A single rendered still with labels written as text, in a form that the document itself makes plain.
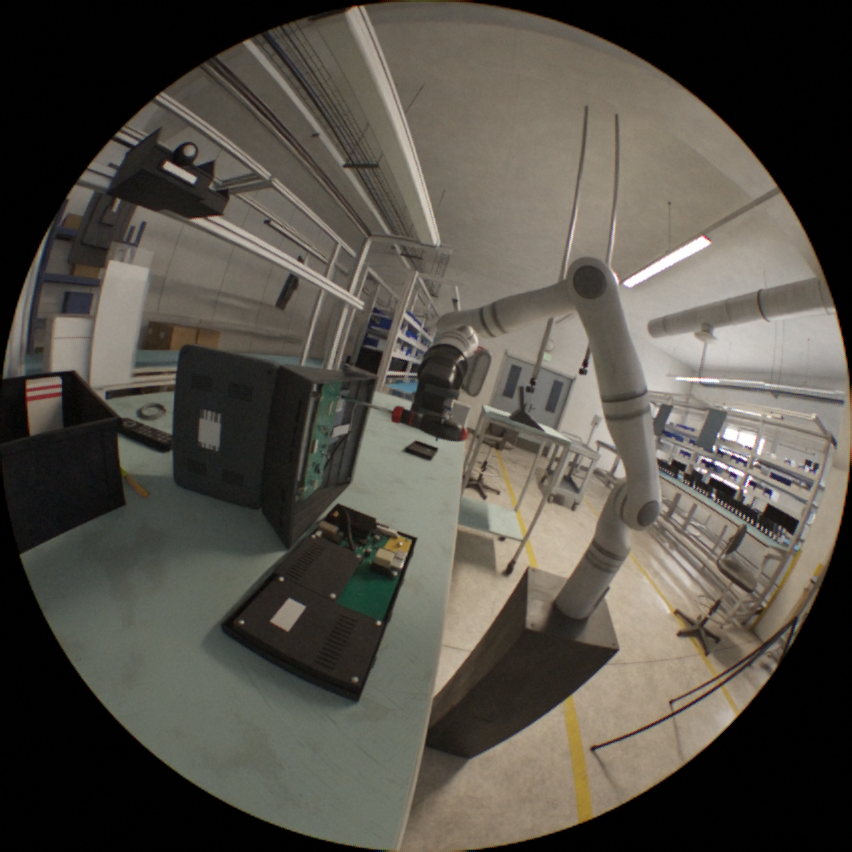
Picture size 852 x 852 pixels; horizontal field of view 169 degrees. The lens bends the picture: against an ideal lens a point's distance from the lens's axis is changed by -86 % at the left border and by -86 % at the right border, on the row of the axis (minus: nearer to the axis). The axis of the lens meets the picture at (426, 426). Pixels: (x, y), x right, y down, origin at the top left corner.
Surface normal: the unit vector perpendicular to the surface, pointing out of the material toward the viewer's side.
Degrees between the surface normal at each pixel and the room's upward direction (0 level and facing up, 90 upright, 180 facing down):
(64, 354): 90
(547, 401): 90
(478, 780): 0
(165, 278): 90
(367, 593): 0
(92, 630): 0
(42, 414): 90
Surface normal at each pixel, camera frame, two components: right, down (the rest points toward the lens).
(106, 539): 0.29, -0.94
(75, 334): 0.95, 0.31
